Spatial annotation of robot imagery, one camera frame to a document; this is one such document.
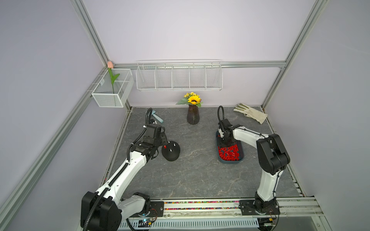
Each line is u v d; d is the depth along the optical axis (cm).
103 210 38
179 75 99
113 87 89
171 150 84
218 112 84
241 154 89
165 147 85
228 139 74
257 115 115
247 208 73
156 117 112
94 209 36
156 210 73
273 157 51
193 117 109
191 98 91
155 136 62
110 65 89
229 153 92
